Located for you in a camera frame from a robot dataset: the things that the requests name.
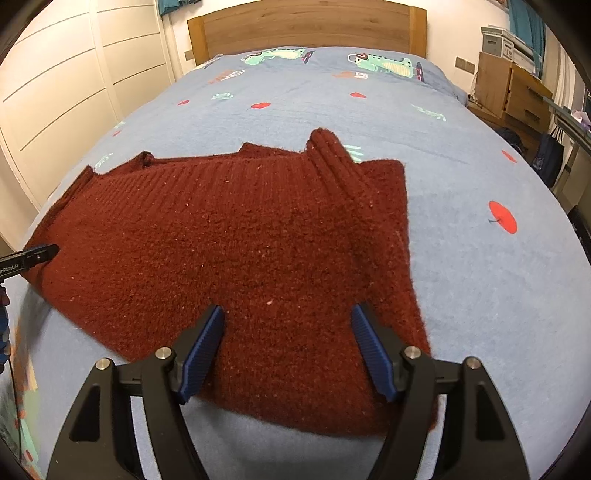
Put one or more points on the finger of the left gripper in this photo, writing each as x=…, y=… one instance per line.
x=22, y=261

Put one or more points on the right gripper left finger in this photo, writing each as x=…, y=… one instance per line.
x=97, y=439

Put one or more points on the dark red knitted sweater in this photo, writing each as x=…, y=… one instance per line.
x=285, y=242

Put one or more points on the blue patterned bed cover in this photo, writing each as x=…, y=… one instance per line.
x=497, y=267

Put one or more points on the white wardrobe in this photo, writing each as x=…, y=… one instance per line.
x=74, y=74

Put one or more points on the dark blue bag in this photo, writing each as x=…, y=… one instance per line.
x=548, y=160

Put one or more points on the teal curtain left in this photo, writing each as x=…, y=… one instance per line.
x=168, y=6

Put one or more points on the teal curtain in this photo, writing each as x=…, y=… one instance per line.
x=526, y=24
x=168, y=6

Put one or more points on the glass desk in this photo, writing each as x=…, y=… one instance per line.
x=571, y=126

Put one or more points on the wooden nightstand drawers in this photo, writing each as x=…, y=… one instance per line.
x=505, y=89

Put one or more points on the white storage box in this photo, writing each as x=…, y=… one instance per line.
x=502, y=43

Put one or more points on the wooden headboard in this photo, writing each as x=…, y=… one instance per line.
x=261, y=25

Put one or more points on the teal curtain right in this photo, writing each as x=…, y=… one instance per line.
x=526, y=24

